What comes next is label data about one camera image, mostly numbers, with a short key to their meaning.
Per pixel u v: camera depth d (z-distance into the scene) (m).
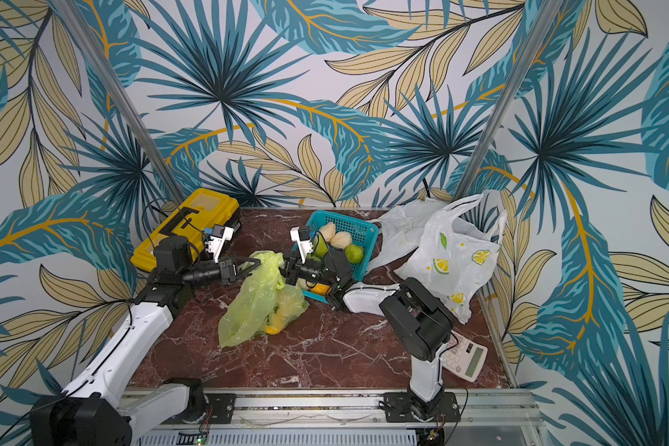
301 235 0.69
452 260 0.89
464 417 0.72
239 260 0.71
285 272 0.71
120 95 0.83
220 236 0.66
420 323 0.49
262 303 0.69
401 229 0.99
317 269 0.70
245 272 0.71
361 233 1.04
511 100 0.84
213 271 0.65
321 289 0.91
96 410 0.37
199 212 0.94
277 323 0.81
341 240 1.03
